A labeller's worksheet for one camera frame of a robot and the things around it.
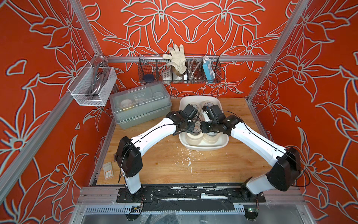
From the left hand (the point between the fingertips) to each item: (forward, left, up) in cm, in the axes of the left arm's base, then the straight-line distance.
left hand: (190, 125), depth 82 cm
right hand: (-1, -5, +1) cm, 5 cm away
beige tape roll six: (+28, -11, -10) cm, 31 cm away
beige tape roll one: (-5, -3, -8) cm, 10 cm away
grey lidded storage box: (+10, +36, +3) cm, 38 cm away
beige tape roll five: (+29, -5, -13) cm, 32 cm away
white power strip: (+31, +17, +13) cm, 38 cm away
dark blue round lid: (+35, +31, +9) cm, 48 cm away
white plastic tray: (-2, -9, -16) cm, 18 cm away
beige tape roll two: (-2, -15, -12) cm, 19 cm away
